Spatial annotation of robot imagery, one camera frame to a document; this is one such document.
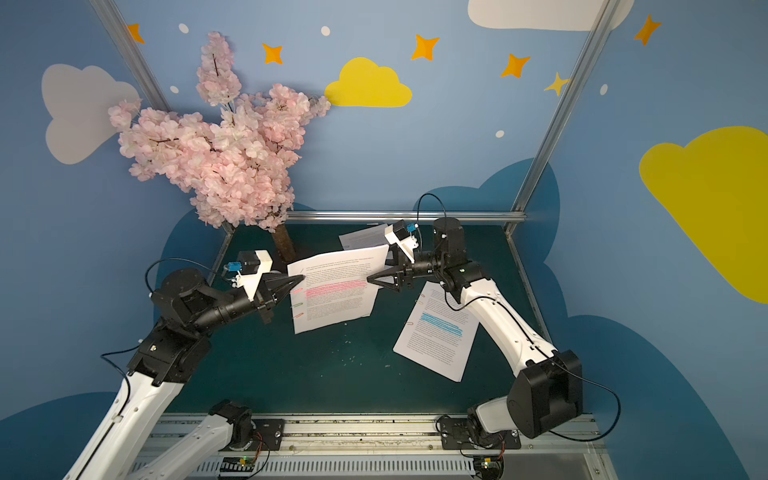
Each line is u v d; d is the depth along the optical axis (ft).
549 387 1.35
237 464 2.40
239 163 2.10
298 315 2.28
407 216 5.60
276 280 1.82
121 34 2.35
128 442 1.30
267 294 1.73
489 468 2.40
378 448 2.40
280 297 1.92
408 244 2.02
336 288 2.22
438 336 3.04
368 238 3.91
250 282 1.63
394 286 2.06
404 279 2.00
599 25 2.35
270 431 2.46
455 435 2.43
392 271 1.99
